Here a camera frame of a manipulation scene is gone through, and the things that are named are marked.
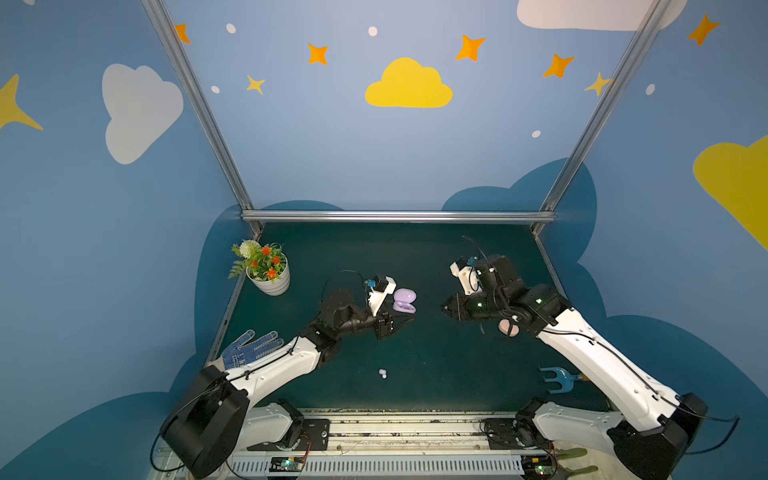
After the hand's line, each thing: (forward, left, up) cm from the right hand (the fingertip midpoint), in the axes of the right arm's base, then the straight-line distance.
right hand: (445, 303), depth 72 cm
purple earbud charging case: (0, +10, +1) cm, 10 cm away
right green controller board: (-30, -24, -24) cm, 45 cm away
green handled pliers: (-31, -29, -23) cm, 48 cm away
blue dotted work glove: (-7, +58, -23) cm, 63 cm away
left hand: (-2, +7, -2) cm, 8 cm away
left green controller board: (-33, +37, -23) cm, 55 cm away
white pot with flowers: (+15, +52, -9) cm, 55 cm away
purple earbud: (-11, +15, -23) cm, 29 cm away
